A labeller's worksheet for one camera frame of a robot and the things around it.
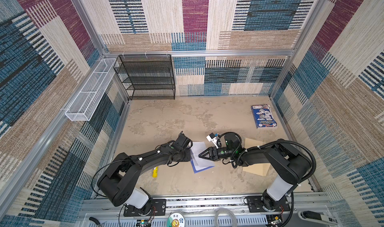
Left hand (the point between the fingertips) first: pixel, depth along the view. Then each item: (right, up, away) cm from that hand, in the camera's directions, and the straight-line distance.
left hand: (188, 154), depth 89 cm
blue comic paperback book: (+51, +22, +17) cm, 58 cm away
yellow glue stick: (-18, -9, -6) cm, 21 cm away
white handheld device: (+58, -21, -21) cm, 65 cm away
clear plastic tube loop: (+18, -20, -20) cm, 34 cm away
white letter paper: (+6, -2, -8) cm, 10 cm away
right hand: (+8, -1, -7) cm, 10 cm away
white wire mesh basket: (-49, +27, -17) cm, 58 cm away
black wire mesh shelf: (-30, +50, +21) cm, 62 cm away
